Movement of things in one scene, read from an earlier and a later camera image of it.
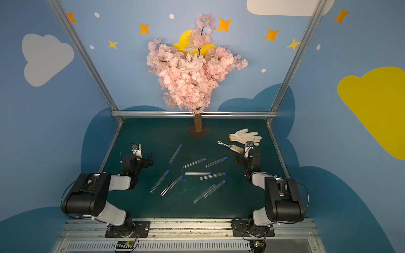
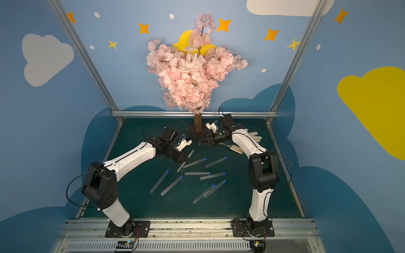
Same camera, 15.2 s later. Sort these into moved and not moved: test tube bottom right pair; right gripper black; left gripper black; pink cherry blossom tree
Moved: left gripper black; right gripper black
Not moved: pink cherry blossom tree; test tube bottom right pair
